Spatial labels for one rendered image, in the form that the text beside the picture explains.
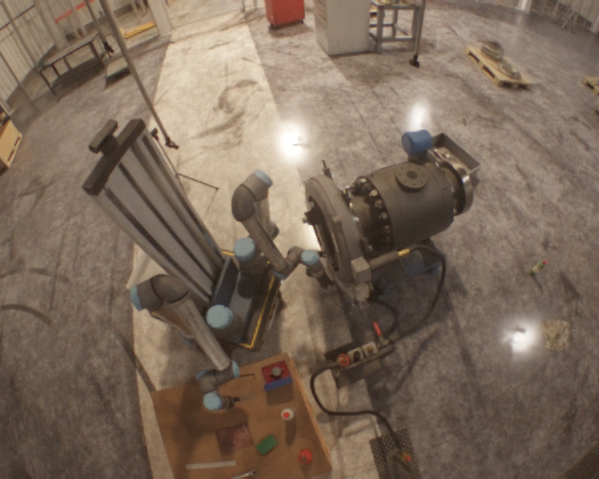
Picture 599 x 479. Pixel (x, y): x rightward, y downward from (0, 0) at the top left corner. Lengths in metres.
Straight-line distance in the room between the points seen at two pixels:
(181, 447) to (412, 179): 2.24
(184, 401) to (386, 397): 1.42
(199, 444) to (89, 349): 1.63
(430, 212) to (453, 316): 1.00
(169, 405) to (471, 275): 2.59
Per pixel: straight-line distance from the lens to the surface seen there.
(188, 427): 2.08
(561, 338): 3.17
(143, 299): 1.38
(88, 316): 3.35
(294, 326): 2.42
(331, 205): 1.70
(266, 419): 1.91
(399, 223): 1.89
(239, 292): 2.12
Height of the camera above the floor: 2.34
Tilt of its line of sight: 60 degrees down
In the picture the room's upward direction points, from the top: 10 degrees counter-clockwise
